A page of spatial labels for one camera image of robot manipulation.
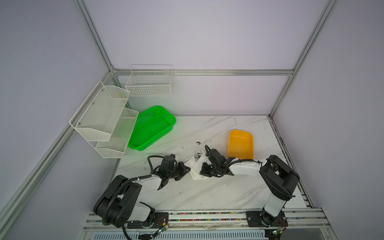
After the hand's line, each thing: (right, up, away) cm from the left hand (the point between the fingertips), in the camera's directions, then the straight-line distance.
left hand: (190, 169), depth 87 cm
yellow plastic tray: (+34, +13, +12) cm, 38 cm away
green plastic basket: (-33, +26, +27) cm, 50 cm away
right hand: (+4, -3, 0) cm, 5 cm away
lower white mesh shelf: (-46, +13, +1) cm, 47 cm away
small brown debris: (+5, +14, +17) cm, 23 cm away
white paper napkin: (+3, +1, +4) cm, 5 cm away
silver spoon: (+4, +6, +8) cm, 11 cm away
